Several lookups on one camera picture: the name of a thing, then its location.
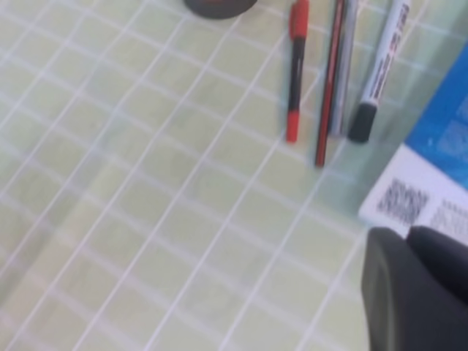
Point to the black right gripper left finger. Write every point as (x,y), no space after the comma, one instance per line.
(406,307)

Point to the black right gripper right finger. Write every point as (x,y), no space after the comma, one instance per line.
(445,258)

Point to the red black marker pen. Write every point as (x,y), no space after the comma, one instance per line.
(298,29)

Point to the grey translucent pen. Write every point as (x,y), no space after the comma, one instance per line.
(343,70)

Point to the black mesh pen holder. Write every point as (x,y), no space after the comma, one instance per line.
(219,9)

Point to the blue JYD brochure stack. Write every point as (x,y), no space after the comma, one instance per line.
(425,182)

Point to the white marker black cap table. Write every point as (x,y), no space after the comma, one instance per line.
(390,38)

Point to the red pencil with eraser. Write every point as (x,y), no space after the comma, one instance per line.
(327,97)

